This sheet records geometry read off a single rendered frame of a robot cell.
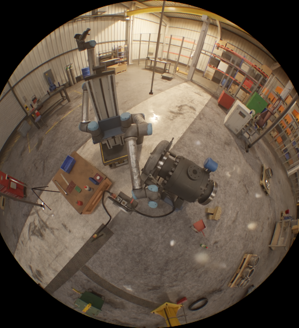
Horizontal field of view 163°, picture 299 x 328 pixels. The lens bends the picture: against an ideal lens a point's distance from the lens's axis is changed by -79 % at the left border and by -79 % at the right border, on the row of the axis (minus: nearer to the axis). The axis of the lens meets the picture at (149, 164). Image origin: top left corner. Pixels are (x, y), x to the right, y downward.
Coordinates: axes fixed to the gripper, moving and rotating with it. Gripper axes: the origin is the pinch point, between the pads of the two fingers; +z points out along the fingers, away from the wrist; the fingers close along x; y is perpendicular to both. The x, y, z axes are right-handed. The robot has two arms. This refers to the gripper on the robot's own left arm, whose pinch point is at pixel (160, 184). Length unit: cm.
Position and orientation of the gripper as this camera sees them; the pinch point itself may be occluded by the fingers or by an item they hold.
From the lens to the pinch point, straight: 127.9
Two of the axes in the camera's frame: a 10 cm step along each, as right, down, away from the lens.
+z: 3.3, -3.0, 8.9
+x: 6.1, -6.6, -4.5
